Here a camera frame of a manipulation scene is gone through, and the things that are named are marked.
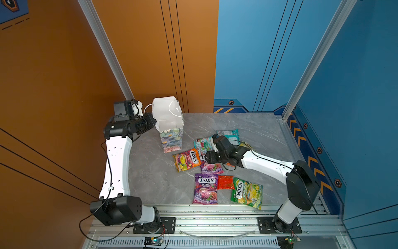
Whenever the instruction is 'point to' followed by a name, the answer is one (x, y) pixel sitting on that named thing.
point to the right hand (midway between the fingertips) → (207, 157)
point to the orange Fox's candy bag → (186, 160)
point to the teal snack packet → (231, 135)
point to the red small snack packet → (225, 182)
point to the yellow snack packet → (244, 144)
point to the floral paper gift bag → (169, 121)
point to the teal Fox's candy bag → (203, 145)
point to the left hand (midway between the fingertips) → (156, 118)
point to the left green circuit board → (153, 240)
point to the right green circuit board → (289, 240)
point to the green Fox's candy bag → (247, 193)
